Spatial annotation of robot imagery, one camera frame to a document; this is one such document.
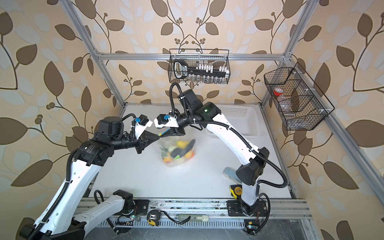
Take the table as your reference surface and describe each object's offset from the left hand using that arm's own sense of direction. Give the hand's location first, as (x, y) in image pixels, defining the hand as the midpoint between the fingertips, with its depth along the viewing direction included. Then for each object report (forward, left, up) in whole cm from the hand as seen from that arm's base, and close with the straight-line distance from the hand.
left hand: (158, 136), depth 64 cm
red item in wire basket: (+30, -60, +1) cm, 67 cm away
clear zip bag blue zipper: (+4, -5, -20) cm, 21 cm away
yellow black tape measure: (-14, -38, -29) cm, 50 cm away
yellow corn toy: (+8, -8, -21) cm, 24 cm away
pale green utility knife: (-26, -16, -31) cm, 44 cm away
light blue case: (-5, -36, -29) cm, 47 cm away
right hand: (+2, -1, +2) cm, 3 cm away
